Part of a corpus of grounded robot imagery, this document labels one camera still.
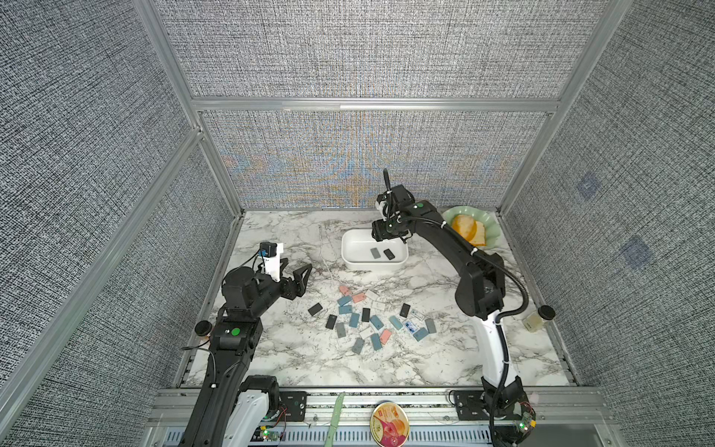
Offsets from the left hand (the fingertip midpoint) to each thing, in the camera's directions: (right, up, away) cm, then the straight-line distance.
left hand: (303, 260), depth 72 cm
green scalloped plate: (+68, +10, +37) cm, 78 cm away
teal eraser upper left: (+10, -15, +20) cm, 27 cm away
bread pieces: (+56, +9, +31) cm, 65 cm away
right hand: (+22, +11, +22) cm, 33 cm away
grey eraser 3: (+14, -27, +11) cm, 32 cm away
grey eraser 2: (+9, -23, +15) cm, 29 cm away
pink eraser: (+10, -12, +22) cm, 27 cm away
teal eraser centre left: (+13, -20, +17) cm, 29 cm away
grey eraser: (+21, 0, +34) cm, 40 cm away
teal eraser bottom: (+20, -25, +11) cm, 34 cm away
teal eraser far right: (+34, -24, +13) cm, 43 cm away
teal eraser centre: (+21, -21, +15) cm, 34 cm away
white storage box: (+16, +1, +34) cm, 38 cm away
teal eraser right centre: (+26, -21, +15) cm, 37 cm away
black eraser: (0, -18, +20) cm, 26 cm away
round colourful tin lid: (+22, -40, -4) cm, 46 cm away
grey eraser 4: (+38, -22, +16) cm, 46 cm away
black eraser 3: (+17, -20, +17) cm, 31 cm away
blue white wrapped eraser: (+31, -22, +15) cm, 41 cm away
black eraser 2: (+6, -20, +17) cm, 27 cm away
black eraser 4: (+30, -18, +18) cm, 39 cm away
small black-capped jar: (+67, -19, +10) cm, 70 cm away
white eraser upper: (+19, -13, +22) cm, 32 cm away
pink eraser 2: (+15, -14, +20) cm, 29 cm away
